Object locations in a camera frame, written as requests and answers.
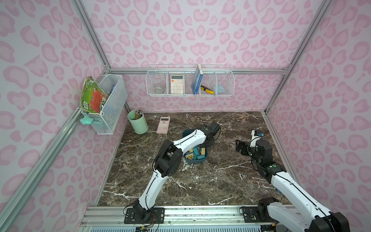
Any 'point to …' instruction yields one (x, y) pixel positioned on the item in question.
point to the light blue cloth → (220, 88)
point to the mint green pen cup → (136, 117)
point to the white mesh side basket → (105, 122)
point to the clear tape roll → (159, 90)
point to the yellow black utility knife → (207, 90)
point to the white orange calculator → (177, 84)
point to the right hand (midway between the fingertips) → (242, 140)
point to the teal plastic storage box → (197, 154)
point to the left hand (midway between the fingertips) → (209, 141)
